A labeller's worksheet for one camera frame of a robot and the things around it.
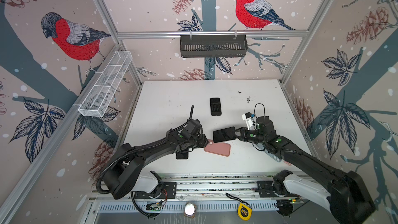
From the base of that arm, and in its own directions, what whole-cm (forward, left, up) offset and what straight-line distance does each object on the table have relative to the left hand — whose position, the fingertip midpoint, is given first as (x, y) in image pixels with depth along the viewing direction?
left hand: (207, 143), depth 83 cm
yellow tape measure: (-29, -16, -4) cm, 34 cm away
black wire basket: (+59, -6, +23) cm, 64 cm away
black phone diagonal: (+29, -7, -7) cm, 31 cm away
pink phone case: (-1, -8, -6) cm, 10 cm away
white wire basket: (+11, +53, +24) cm, 59 cm away
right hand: (+2, -12, +6) cm, 14 cm away
